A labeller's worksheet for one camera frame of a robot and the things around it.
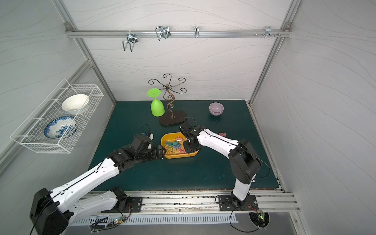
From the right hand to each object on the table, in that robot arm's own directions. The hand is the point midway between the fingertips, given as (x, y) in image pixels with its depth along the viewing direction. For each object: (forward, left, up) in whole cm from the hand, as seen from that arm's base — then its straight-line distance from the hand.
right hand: (190, 147), depth 87 cm
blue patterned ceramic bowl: (-7, +58, +28) cm, 64 cm away
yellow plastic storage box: (+4, +11, -3) cm, 13 cm away
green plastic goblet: (+17, +20, +17) cm, 32 cm away
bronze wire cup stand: (+26, +17, -5) cm, 31 cm away
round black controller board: (-33, -36, -8) cm, 50 cm away
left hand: (-7, +16, +7) cm, 19 cm away
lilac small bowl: (+36, -18, -4) cm, 40 cm away
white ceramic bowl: (+7, +59, +28) cm, 66 cm away
